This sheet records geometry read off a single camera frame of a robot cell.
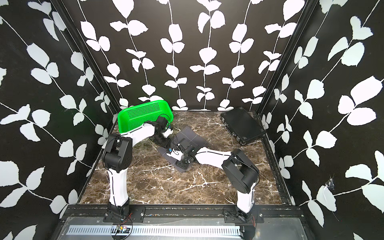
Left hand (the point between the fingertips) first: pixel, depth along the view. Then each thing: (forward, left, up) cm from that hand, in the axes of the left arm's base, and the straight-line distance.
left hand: (167, 142), depth 99 cm
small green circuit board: (-47, +18, -3) cm, 50 cm away
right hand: (-13, -8, +2) cm, 15 cm away
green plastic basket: (+25, +30, -1) cm, 39 cm away
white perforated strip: (-47, +25, -2) cm, 53 cm away
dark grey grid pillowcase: (+6, -13, -2) cm, 14 cm away
